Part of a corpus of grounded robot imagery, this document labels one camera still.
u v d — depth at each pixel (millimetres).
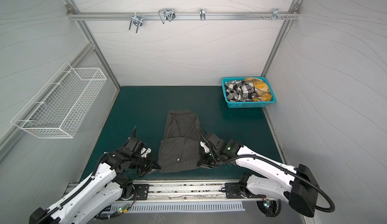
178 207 702
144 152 673
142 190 744
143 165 664
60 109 685
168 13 764
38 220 387
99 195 560
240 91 1072
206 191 754
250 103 1013
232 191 729
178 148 831
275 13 764
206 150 688
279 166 446
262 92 1036
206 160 652
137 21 794
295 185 400
